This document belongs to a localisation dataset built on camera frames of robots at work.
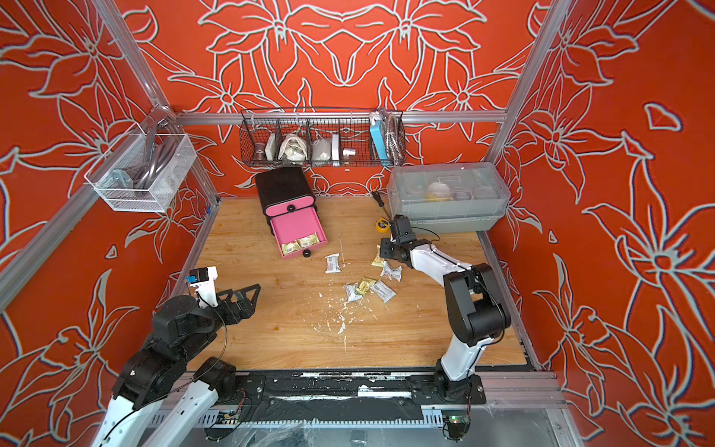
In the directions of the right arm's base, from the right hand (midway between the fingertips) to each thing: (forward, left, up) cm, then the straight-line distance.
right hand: (382, 245), depth 95 cm
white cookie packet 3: (-15, -1, -6) cm, 16 cm away
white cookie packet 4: (-15, +10, -5) cm, 19 cm away
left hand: (-24, +36, +15) cm, 46 cm away
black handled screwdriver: (+27, -1, -6) cm, 28 cm away
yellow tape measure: (+13, -1, -5) cm, 14 cm away
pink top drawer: (+11, +33, +8) cm, 36 cm away
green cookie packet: (+4, +27, -2) cm, 27 cm away
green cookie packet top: (-3, +1, -6) cm, 7 cm away
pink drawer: (+8, +31, +1) cm, 32 cm away
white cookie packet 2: (-8, -3, -6) cm, 10 cm away
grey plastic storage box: (+15, -25, +9) cm, 30 cm away
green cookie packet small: (-14, +6, -5) cm, 16 cm away
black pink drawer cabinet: (+25, +39, +6) cm, 46 cm away
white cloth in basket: (+20, +30, +26) cm, 44 cm away
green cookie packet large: (0, +33, -2) cm, 33 cm away
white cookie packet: (-4, +18, -6) cm, 19 cm away
